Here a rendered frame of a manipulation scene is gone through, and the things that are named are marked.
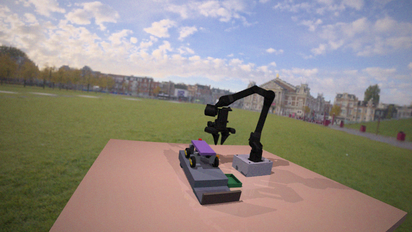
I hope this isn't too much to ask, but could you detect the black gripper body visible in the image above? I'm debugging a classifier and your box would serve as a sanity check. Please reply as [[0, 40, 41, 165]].
[[205, 118, 235, 134]]

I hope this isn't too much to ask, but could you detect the grey ramp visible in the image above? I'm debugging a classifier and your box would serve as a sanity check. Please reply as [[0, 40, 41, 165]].
[[178, 149, 242, 205]]

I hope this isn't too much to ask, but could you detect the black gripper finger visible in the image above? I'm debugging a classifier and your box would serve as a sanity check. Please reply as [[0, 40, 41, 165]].
[[212, 134, 220, 145], [221, 132, 230, 145]]

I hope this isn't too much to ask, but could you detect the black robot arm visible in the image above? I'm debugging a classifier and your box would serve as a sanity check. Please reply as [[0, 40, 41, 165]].
[[205, 85, 275, 162]]

